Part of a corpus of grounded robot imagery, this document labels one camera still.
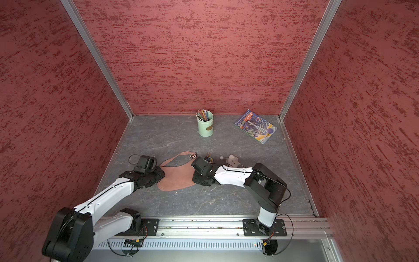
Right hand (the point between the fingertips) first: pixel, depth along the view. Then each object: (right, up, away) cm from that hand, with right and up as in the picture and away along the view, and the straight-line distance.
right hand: (195, 183), depth 87 cm
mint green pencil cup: (+5, +31, +15) cm, 35 cm away
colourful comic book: (+40, +32, +27) cm, 58 cm away
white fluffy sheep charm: (+21, +11, +7) cm, 25 cm away
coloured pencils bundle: (+3, +39, +16) cm, 42 cm away
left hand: (-18, +3, 0) cm, 19 cm away
